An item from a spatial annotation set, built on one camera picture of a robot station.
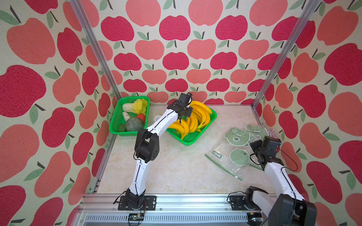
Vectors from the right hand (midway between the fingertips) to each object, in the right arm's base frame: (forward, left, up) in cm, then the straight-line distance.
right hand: (256, 145), depth 85 cm
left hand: (+19, +43, +7) cm, 47 cm away
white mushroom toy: (+21, +93, -5) cm, 95 cm away
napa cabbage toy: (+26, +83, 0) cm, 87 cm away
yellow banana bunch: (+23, +34, -2) cm, 41 cm away
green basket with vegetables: (+23, +89, -5) cm, 92 cm away
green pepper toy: (+8, +91, -4) cm, 91 cm away
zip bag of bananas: (-4, +14, -4) cm, 16 cm away
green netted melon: (+8, +81, +1) cm, 81 cm away
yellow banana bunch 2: (+8, +47, +4) cm, 47 cm away
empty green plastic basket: (+8, +39, -10) cm, 41 cm away
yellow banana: (+14, +38, -1) cm, 41 cm away
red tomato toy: (+19, +79, -3) cm, 82 cm away
